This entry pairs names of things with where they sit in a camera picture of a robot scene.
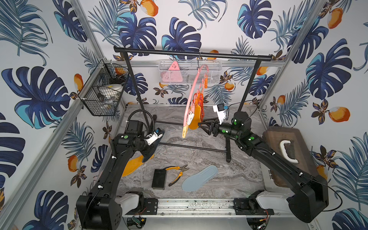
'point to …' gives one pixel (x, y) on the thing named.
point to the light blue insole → (195, 180)
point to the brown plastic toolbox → (290, 142)
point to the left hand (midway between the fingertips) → (149, 143)
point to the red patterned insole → (198, 100)
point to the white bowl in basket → (111, 91)
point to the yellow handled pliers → (183, 168)
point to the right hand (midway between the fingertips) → (201, 121)
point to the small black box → (159, 179)
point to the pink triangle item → (173, 74)
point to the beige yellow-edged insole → (133, 164)
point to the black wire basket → (103, 74)
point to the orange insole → (197, 118)
